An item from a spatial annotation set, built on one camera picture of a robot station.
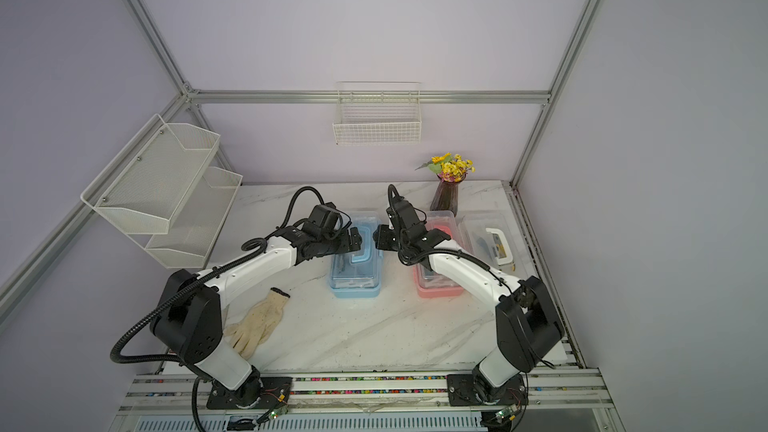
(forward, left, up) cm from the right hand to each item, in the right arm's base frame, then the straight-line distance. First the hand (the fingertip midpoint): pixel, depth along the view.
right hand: (382, 238), depth 86 cm
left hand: (0, +10, -4) cm, 11 cm away
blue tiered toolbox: (-5, +8, -12) cm, 15 cm away
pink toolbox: (-11, -12, -7) cm, 18 cm away
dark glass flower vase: (+19, -21, -4) cm, 29 cm away
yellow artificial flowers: (+20, -22, +9) cm, 31 cm away
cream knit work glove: (-19, +36, -14) cm, 43 cm away
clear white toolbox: (+3, -33, -5) cm, 33 cm away
